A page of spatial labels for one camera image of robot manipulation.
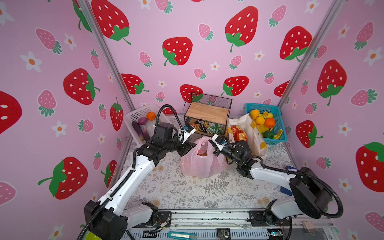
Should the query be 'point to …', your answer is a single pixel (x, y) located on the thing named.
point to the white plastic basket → (141, 123)
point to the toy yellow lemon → (260, 120)
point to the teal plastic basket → (267, 111)
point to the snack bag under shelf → (203, 126)
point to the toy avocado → (268, 134)
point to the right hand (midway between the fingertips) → (207, 136)
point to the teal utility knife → (182, 235)
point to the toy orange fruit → (270, 122)
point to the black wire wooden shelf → (198, 107)
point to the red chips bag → (239, 135)
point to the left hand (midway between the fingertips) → (192, 140)
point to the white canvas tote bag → (258, 147)
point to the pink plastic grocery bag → (201, 161)
